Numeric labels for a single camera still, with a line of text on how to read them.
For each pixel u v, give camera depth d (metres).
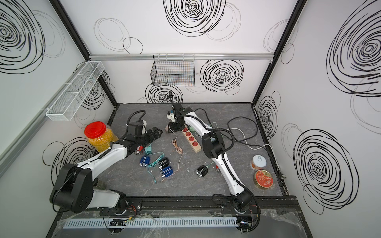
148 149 0.90
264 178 0.79
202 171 0.83
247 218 0.73
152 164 0.87
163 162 0.87
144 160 0.87
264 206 0.76
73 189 0.42
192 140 0.96
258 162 0.84
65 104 0.73
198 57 0.90
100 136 0.81
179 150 0.92
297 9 0.73
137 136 0.68
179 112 0.80
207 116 1.12
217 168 0.85
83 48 0.87
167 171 0.82
